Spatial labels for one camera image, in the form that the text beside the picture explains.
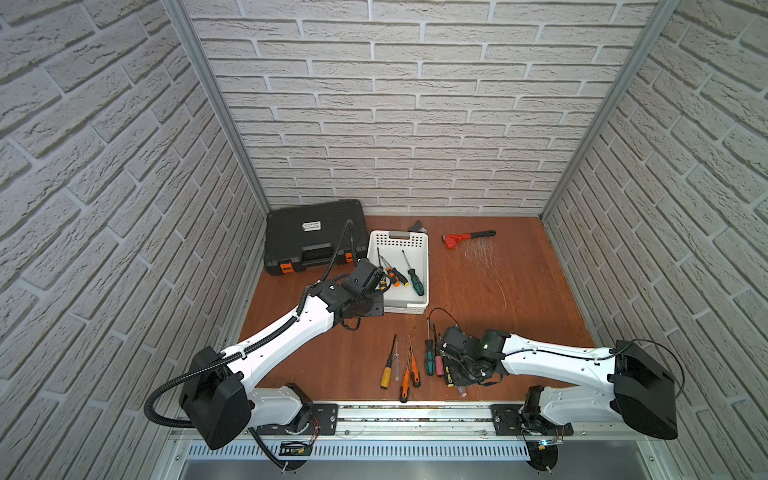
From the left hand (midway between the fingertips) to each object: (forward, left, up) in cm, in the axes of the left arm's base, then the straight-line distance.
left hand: (379, 299), depth 80 cm
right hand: (-18, -21, -12) cm, 30 cm away
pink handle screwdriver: (-13, -16, -11) cm, 24 cm away
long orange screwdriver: (-18, -7, -13) cm, 23 cm away
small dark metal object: (+38, -15, -12) cm, 42 cm away
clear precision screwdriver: (-22, -22, -12) cm, 33 cm away
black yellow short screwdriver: (+12, -1, -12) cm, 17 cm away
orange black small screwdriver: (+16, -4, -12) cm, 21 cm away
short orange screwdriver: (-18, -10, -12) cm, 23 cm away
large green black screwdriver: (+10, -13, -10) cm, 19 cm away
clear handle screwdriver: (-14, -5, -14) cm, 20 cm away
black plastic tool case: (+31, +20, -8) cm, 38 cm away
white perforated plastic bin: (+24, -9, -13) cm, 29 cm away
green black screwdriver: (-12, -14, -11) cm, 21 cm away
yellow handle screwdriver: (-17, -2, -12) cm, 21 cm away
